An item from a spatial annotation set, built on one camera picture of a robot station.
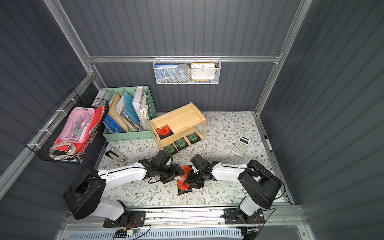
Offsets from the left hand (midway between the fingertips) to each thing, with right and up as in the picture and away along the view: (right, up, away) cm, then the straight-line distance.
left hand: (180, 175), depth 84 cm
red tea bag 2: (+3, +2, +7) cm, 8 cm away
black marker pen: (+62, +16, +23) cm, 68 cm away
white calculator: (+40, +15, +15) cm, 45 cm away
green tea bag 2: (-1, +16, +15) cm, 22 cm away
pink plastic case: (-49, +27, -12) cm, 57 cm away
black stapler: (-43, +10, +11) cm, 45 cm away
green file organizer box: (-32, +37, +11) cm, 50 cm away
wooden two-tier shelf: (-2, +30, +4) cm, 30 cm away
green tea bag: (-7, +13, +12) cm, 20 cm away
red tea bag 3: (+1, -7, -1) cm, 7 cm away
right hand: (+4, -4, -1) cm, 6 cm away
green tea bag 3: (+8, +20, +18) cm, 28 cm away
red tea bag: (-8, +25, -1) cm, 26 cm away
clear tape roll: (-46, +15, -23) cm, 54 cm away
